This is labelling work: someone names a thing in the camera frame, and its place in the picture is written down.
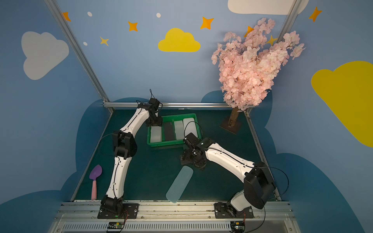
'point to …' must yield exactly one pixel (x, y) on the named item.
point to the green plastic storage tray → (172, 118)
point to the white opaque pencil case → (190, 126)
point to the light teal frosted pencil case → (179, 184)
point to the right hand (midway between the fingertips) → (189, 160)
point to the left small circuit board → (115, 225)
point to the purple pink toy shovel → (95, 171)
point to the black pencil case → (169, 130)
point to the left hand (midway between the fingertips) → (157, 123)
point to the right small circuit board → (238, 226)
